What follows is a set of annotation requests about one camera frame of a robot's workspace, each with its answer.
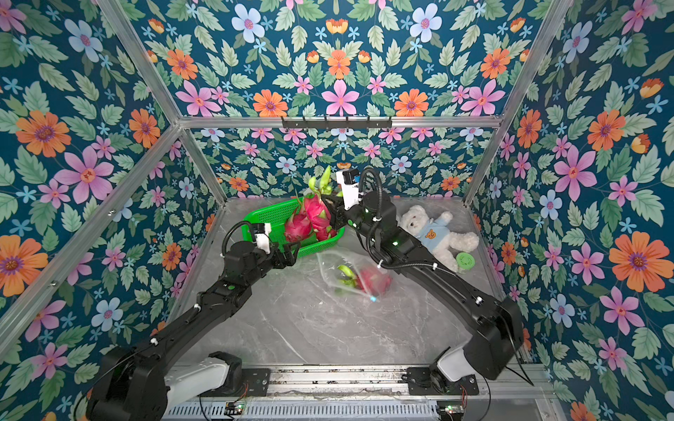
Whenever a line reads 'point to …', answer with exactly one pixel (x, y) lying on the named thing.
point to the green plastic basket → (276, 217)
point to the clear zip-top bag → (331, 259)
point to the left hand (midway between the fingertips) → (295, 241)
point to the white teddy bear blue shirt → (435, 234)
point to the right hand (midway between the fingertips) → (334, 188)
